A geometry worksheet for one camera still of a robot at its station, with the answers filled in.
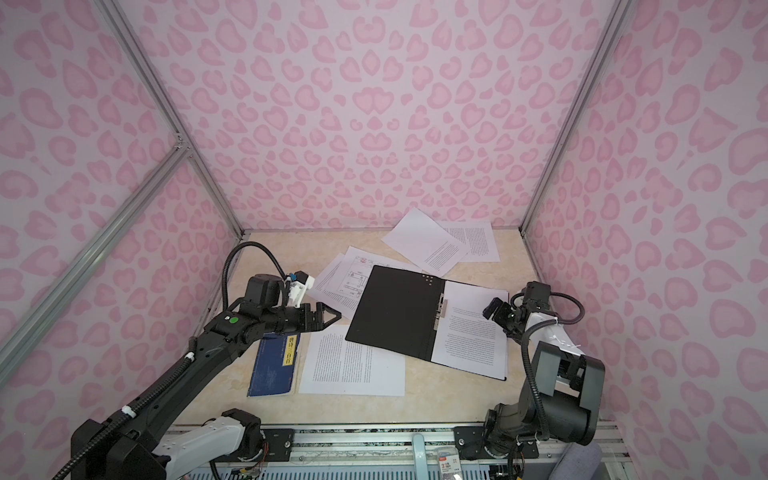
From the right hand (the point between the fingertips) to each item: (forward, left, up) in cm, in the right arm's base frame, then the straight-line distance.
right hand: (498, 314), depth 90 cm
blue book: (-16, +65, -4) cm, 67 cm away
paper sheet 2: (+34, +20, -6) cm, 40 cm away
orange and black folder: (+2, +20, -6) cm, 20 cm away
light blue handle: (-38, +24, -2) cm, 45 cm away
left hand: (-8, +47, +13) cm, 49 cm away
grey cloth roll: (-36, -12, -2) cm, 38 cm away
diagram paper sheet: (+15, +49, -5) cm, 52 cm away
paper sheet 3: (+37, 0, -5) cm, 37 cm away
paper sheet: (-4, +10, -7) cm, 13 cm away
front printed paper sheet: (-14, +49, -5) cm, 51 cm away
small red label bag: (-37, +18, -3) cm, 41 cm away
